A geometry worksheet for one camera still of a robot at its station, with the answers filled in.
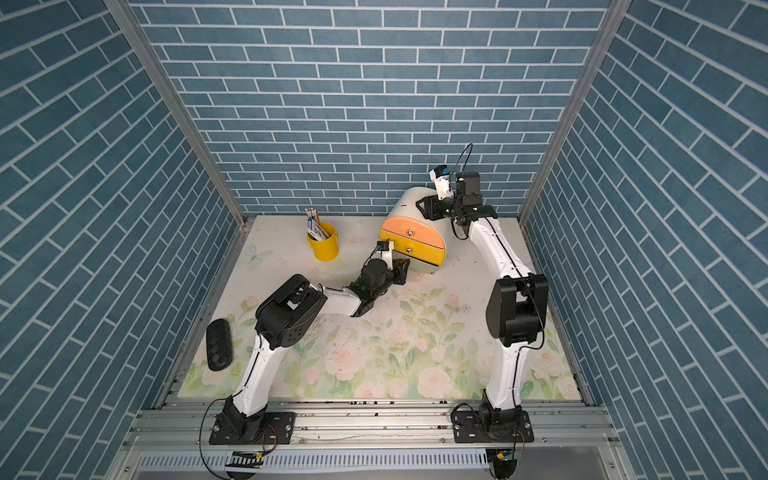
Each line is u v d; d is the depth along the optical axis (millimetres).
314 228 953
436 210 810
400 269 891
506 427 679
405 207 930
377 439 734
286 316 580
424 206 833
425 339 891
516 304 518
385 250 889
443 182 804
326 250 1060
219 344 853
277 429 728
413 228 890
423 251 917
